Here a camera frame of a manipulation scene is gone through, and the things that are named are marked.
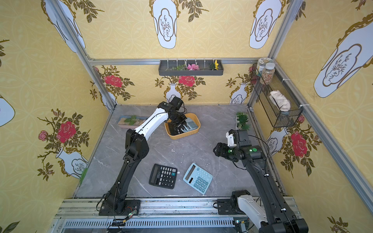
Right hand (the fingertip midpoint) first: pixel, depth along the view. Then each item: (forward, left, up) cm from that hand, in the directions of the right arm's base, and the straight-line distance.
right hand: (221, 149), depth 78 cm
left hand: (+22, +22, -7) cm, 32 cm away
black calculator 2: (-11, +32, -13) cm, 36 cm away
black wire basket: (+21, -36, +2) cm, 42 cm away
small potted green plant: (+29, -19, -10) cm, 36 cm away
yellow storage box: (+31, +16, -11) cm, 37 cm away
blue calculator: (+25, +18, -11) cm, 32 cm away
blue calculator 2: (-11, +12, -13) cm, 21 cm away
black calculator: (+18, +27, -13) cm, 35 cm away
